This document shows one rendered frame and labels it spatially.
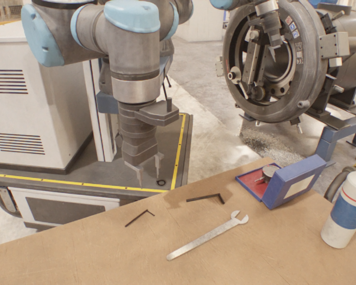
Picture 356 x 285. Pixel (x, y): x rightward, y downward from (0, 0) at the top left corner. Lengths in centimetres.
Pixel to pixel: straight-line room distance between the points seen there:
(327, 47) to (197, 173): 93
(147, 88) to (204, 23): 503
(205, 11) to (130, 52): 503
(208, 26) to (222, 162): 414
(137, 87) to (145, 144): 13
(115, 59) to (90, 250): 40
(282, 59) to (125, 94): 158
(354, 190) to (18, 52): 96
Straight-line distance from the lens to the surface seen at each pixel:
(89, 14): 54
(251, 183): 78
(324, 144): 183
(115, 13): 45
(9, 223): 148
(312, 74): 140
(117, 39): 45
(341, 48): 135
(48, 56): 66
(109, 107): 80
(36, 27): 65
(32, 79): 95
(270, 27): 122
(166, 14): 63
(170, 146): 119
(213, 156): 171
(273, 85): 171
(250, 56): 162
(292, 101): 146
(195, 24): 539
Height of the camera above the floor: 96
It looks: 32 degrees down
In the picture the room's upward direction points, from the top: 1 degrees clockwise
